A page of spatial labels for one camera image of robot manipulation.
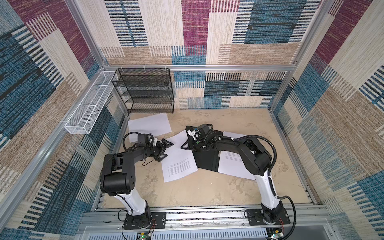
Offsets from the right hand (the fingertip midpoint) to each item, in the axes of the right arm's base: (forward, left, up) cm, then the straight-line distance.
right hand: (183, 149), depth 93 cm
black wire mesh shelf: (+43, +27, +12) cm, 52 cm away
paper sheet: (+27, +24, -9) cm, 37 cm away
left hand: (+1, +8, -1) cm, 8 cm away
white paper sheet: (-6, +2, -4) cm, 8 cm away
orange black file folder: (-8, -14, -3) cm, 17 cm away
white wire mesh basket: (0, +44, +29) cm, 53 cm away
